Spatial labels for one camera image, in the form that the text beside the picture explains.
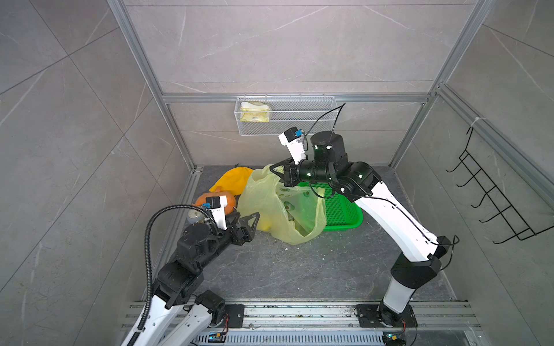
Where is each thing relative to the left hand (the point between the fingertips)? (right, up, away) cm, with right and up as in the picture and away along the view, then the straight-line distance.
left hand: (250, 213), depth 63 cm
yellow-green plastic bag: (+13, -4, +25) cm, 29 cm away
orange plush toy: (-12, +2, +26) cm, 29 cm away
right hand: (+7, +13, -2) cm, 15 cm away
